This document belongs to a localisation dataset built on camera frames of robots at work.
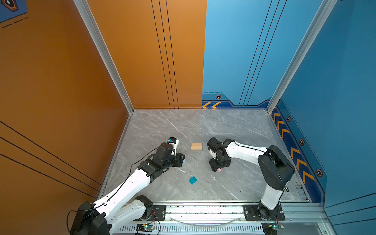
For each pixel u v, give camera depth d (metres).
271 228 0.71
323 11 0.71
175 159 0.69
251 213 0.72
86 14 0.72
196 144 0.99
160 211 0.74
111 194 0.45
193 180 0.83
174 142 0.72
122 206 0.47
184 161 0.77
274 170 0.51
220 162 0.77
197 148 0.96
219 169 0.81
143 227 0.71
